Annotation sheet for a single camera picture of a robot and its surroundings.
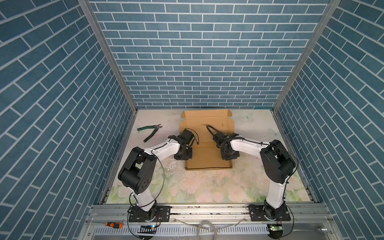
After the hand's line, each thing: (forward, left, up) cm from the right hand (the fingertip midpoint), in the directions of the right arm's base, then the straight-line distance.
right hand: (230, 157), depth 94 cm
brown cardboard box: (-2, +16, +5) cm, 17 cm away
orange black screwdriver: (-41, +57, +2) cm, 70 cm away
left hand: (-4, +24, +2) cm, 25 cm away
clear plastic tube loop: (-36, +12, -2) cm, 38 cm away
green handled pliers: (+19, +53, +2) cm, 56 cm away
